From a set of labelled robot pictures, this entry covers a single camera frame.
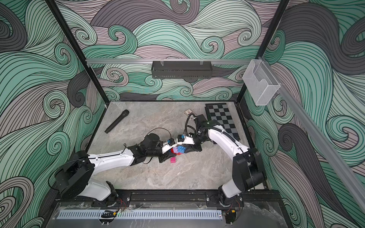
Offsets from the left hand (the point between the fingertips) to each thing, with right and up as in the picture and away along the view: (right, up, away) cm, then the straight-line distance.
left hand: (174, 150), depth 81 cm
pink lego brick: (-1, -8, +5) cm, 9 cm away
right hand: (+8, +1, +1) cm, 8 cm away
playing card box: (+10, +23, +32) cm, 40 cm away
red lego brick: (+3, -2, -2) cm, 4 cm away
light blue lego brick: (+4, +2, -5) cm, 6 cm away
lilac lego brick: (+1, +1, -4) cm, 4 cm away
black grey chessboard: (+35, +21, +26) cm, 49 cm away
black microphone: (-40, +20, +26) cm, 52 cm away
